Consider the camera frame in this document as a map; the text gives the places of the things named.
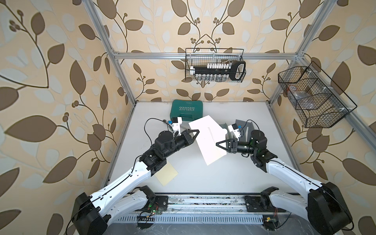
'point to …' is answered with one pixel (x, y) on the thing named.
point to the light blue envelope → (220, 131)
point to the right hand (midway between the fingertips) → (216, 145)
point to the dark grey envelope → (247, 129)
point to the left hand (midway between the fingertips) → (198, 130)
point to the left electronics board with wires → (153, 209)
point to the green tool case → (188, 110)
